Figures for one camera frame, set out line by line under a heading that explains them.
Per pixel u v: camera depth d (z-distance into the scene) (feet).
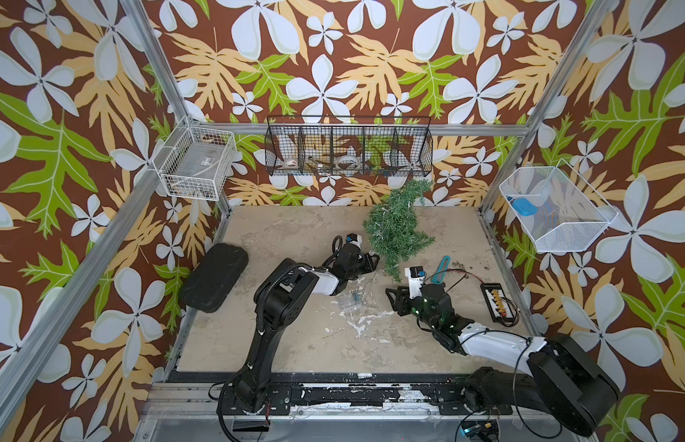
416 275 2.46
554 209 2.72
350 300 3.06
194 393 2.52
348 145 3.17
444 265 3.33
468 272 3.31
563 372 1.57
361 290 3.13
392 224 2.43
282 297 1.90
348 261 2.64
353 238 3.05
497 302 2.99
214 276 3.06
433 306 2.17
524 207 2.83
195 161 2.83
